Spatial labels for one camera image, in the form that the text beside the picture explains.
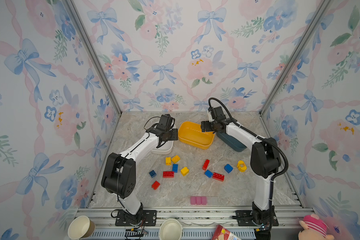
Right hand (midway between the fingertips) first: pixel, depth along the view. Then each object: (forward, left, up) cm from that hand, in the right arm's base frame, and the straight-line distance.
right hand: (207, 124), depth 98 cm
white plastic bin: (-15, +27, -6) cm, 32 cm away
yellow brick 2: (-28, +15, -9) cm, 33 cm away
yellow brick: (-23, +25, -8) cm, 35 cm away
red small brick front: (-36, +31, -10) cm, 49 cm away
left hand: (-9, +21, +3) cm, 24 cm away
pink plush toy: (-56, -43, -5) cm, 71 cm away
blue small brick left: (-30, +33, -9) cm, 46 cm away
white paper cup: (-57, +21, -12) cm, 62 cm away
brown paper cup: (-57, +64, -9) cm, 86 cm away
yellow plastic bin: (+1, +10, -10) cm, 15 cm away
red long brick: (-30, +25, -10) cm, 41 cm away
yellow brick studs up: (-20, +20, -11) cm, 30 cm away
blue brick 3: (-25, -11, -10) cm, 30 cm away
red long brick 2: (-31, -5, -10) cm, 33 cm away
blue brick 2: (-29, +1, -10) cm, 31 cm away
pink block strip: (-44, +7, -10) cm, 45 cm away
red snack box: (-58, -2, -7) cm, 59 cm away
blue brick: (-26, +21, -10) cm, 35 cm away
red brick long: (-24, +2, -10) cm, 26 cm away
